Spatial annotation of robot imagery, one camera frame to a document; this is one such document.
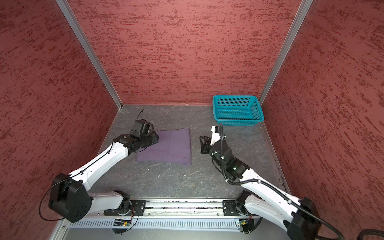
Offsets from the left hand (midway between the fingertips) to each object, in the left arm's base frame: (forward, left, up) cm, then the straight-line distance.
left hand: (157, 140), depth 84 cm
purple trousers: (+3, -8, -12) cm, 14 cm away
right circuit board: (-39, -49, -15) cm, 64 cm away
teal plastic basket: (+37, -56, -13) cm, 69 cm away
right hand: (-4, -25, +8) cm, 26 cm away
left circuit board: (-38, +14, -16) cm, 43 cm away
